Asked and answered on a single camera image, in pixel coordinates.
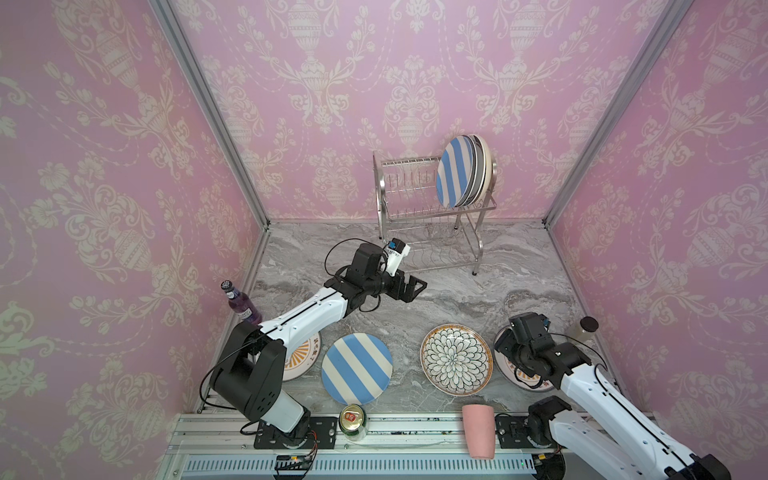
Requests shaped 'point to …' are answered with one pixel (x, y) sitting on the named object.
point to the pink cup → (480, 428)
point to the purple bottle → (241, 303)
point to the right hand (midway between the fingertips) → (504, 345)
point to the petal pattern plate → (456, 360)
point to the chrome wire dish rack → (411, 215)
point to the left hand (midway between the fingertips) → (415, 281)
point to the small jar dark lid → (589, 324)
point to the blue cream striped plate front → (356, 368)
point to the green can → (353, 422)
